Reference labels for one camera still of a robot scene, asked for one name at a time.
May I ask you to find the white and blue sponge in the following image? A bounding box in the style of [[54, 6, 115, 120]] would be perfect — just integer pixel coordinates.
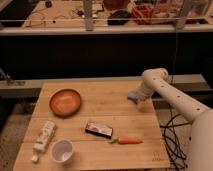
[[127, 92, 138, 103]]

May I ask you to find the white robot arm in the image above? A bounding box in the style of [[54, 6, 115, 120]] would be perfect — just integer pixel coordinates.
[[130, 68, 213, 171]]

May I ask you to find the orange ceramic bowl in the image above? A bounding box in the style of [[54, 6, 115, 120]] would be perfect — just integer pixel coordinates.
[[49, 89, 81, 117]]

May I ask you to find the black rectangular box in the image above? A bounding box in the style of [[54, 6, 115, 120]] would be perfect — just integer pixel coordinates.
[[85, 121, 113, 139]]

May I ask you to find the wooden board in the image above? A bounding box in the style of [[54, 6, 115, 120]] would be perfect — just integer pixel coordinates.
[[13, 81, 170, 171]]

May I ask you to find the orange carrot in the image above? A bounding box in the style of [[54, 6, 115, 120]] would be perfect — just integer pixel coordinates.
[[110, 136, 143, 145]]

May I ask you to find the black object on shelf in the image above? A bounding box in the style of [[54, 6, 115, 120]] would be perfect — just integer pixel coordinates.
[[107, 10, 131, 25]]

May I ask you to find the white toothpaste tube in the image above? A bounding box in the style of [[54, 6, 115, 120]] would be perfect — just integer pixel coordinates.
[[31, 121, 56, 163]]

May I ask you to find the white plastic cup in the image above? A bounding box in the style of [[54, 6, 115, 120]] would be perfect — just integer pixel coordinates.
[[51, 139, 73, 164]]

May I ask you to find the orange crate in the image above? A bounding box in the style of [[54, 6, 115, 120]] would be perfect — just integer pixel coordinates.
[[131, 5, 152, 25]]

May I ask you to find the grey metal post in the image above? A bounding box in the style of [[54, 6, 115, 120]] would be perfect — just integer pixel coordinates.
[[83, 0, 93, 31]]

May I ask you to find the black cable bundle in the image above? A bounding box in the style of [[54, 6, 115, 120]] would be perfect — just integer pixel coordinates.
[[159, 113, 193, 171]]

